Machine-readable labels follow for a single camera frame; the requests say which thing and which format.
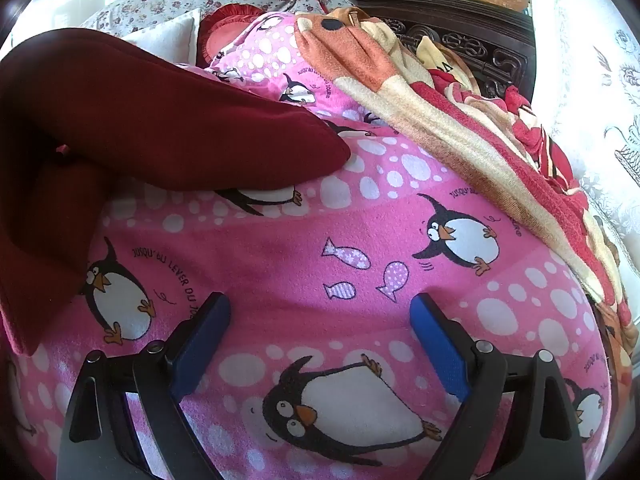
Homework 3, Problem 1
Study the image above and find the pink penguin print blanket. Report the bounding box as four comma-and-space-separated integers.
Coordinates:
0, 10, 616, 480

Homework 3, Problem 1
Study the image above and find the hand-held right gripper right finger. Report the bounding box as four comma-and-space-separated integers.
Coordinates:
409, 293, 587, 480

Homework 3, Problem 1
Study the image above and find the dark carved wooden headboard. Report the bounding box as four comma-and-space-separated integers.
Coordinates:
350, 0, 538, 103

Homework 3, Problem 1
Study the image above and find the white embroidered sofa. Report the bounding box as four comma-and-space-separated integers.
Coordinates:
527, 0, 640, 271

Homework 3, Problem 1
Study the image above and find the dark red knit garment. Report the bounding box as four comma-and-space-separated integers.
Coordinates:
0, 27, 351, 356

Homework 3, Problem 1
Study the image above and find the orange red printed blanket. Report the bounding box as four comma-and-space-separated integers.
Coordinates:
292, 7, 640, 401

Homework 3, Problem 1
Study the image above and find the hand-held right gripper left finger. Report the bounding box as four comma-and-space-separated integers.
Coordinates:
56, 291, 232, 480

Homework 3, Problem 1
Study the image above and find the white pillow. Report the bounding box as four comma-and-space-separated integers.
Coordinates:
122, 8, 203, 63

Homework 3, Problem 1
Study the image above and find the small red round cushion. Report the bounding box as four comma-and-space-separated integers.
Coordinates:
196, 3, 266, 68

